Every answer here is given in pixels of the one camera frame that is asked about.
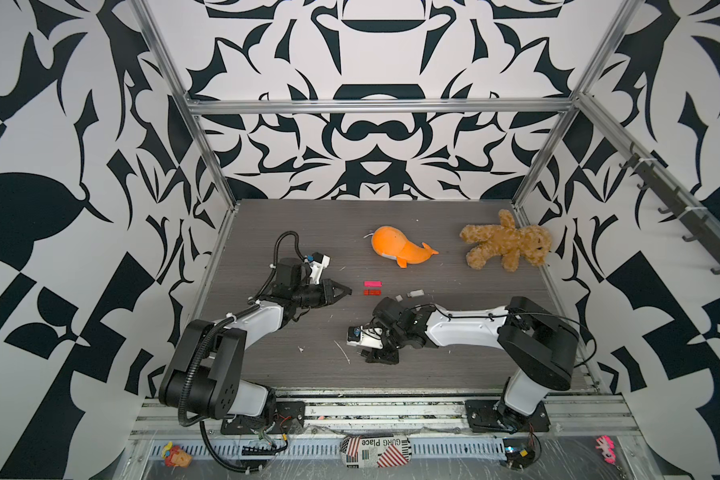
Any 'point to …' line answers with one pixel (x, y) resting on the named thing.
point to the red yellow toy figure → (175, 456)
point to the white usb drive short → (416, 293)
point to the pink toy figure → (607, 447)
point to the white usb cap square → (399, 298)
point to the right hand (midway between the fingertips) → (366, 344)
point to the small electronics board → (520, 453)
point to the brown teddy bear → (508, 241)
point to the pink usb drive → (373, 284)
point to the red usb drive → (372, 292)
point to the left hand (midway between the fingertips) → (345, 286)
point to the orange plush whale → (393, 243)
